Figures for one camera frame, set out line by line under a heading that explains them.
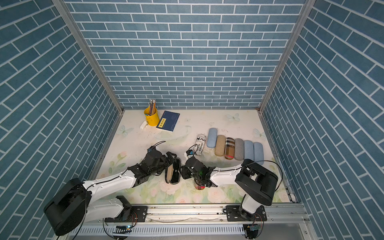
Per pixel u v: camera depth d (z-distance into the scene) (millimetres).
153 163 668
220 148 961
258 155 921
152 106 1044
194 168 653
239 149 956
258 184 449
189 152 788
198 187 804
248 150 953
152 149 791
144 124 1079
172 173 851
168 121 1116
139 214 737
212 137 1012
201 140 990
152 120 1056
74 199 412
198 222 725
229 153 935
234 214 738
